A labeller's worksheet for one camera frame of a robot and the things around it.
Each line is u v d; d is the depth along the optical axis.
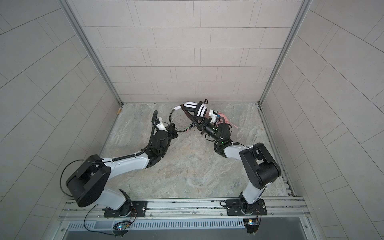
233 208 0.71
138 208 0.71
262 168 0.46
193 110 0.78
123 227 0.64
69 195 0.44
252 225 0.68
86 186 0.42
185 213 0.71
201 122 0.74
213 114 0.78
